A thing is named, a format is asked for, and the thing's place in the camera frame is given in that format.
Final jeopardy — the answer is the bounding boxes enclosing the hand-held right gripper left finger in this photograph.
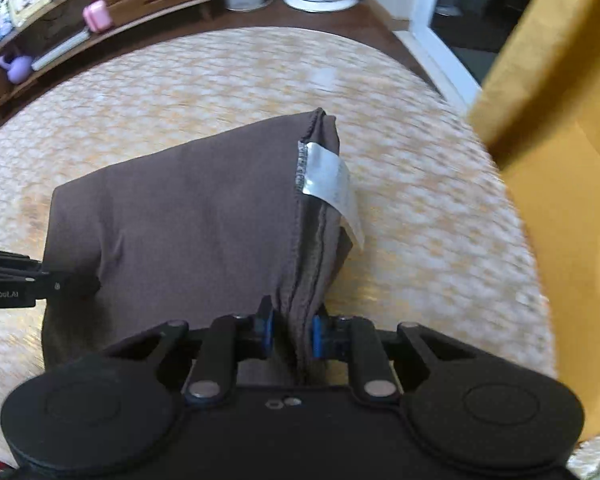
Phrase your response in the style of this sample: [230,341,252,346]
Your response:
[100,295,276,407]

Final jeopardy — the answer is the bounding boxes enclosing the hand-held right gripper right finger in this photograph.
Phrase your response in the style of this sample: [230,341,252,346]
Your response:
[311,314,481,406]

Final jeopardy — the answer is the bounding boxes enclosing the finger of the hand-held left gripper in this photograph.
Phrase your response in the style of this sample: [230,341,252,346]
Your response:
[0,246,77,310]

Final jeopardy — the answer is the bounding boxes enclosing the brown shirt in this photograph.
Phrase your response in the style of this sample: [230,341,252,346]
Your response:
[40,107,367,387]

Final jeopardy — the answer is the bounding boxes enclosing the purple kettlebell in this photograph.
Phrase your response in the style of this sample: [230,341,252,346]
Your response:
[0,52,34,85]

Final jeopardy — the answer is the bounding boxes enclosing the white flat device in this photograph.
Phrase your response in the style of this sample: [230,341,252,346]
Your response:
[30,29,92,72]

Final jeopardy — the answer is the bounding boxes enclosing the pink case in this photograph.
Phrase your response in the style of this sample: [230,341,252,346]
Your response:
[82,0,114,34]

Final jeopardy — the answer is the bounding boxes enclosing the yellow cloth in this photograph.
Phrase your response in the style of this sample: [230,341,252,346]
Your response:
[467,0,600,442]

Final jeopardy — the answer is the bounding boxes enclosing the glass sliding door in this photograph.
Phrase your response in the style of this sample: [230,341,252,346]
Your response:
[410,0,537,104]

